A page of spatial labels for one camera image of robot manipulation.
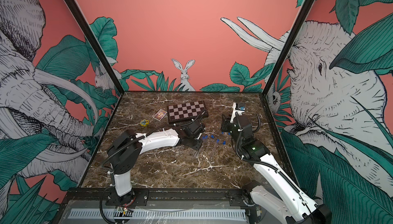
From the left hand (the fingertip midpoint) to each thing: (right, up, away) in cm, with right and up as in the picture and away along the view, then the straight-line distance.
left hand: (200, 142), depth 89 cm
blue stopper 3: (+12, +10, -27) cm, 31 cm away
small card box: (-28, +15, +15) cm, 35 cm away
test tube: (-2, -7, -1) cm, 7 cm away
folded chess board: (-11, +17, +16) cm, 26 cm away
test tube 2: (+9, -5, +1) cm, 11 cm away
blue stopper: (+15, -1, +4) cm, 15 cm away
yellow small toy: (-38, +10, +12) cm, 41 cm away
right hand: (+11, +18, -15) cm, 26 cm away
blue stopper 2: (+7, +2, +6) cm, 10 cm away
